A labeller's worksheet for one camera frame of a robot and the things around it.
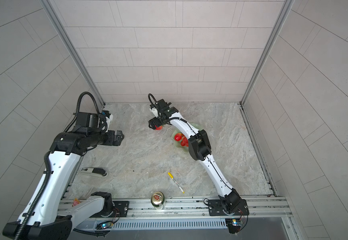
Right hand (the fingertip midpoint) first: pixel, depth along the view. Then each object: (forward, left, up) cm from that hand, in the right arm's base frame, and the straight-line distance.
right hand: (156, 121), depth 101 cm
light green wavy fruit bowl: (-21, -18, -3) cm, 28 cm away
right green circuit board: (-59, -38, -7) cm, 70 cm away
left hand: (-23, +13, +20) cm, 33 cm away
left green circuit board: (-56, +19, -2) cm, 59 cm away
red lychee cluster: (-16, -16, +2) cm, 22 cm away
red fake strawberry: (-5, -1, -3) cm, 5 cm away
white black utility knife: (-33, +31, +1) cm, 45 cm away
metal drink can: (-49, -4, +5) cm, 49 cm away
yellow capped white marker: (-37, -10, -6) cm, 39 cm away
